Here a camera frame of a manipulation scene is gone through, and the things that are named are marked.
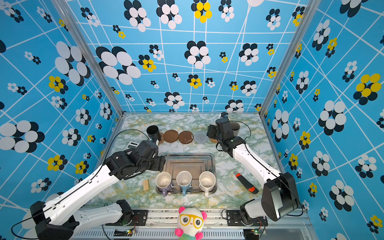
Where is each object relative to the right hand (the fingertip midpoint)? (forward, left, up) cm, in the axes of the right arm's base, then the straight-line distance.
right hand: (213, 128), depth 85 cm
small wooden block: (-26, +38, -18) cm, 50 cm away
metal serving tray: (-12, +7, -25) cm, 29 cm away
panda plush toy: (-44, +12, -13) cm, 48 cm away
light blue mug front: (-23, +17, -18) cm, 34 cm away
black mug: (+5, +39, -10) cm, 40 cm away
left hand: (-20, +27, -1) cm, 34 cm away
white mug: (-23, +4, -19) cm, 31 cm away
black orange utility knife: (-27, -20, -20) cm, 39 cm away
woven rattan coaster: (+4, -2, -19) cm, 19 cm away
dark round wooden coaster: (+8, +29, -19) cm, 35 cm away
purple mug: (-24, +29, -19) cm, 42 cm away
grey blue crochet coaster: (+7, +7, -20) cm, 22 cm away
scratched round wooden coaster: (+8, +18, -19) cm, 27 cm away
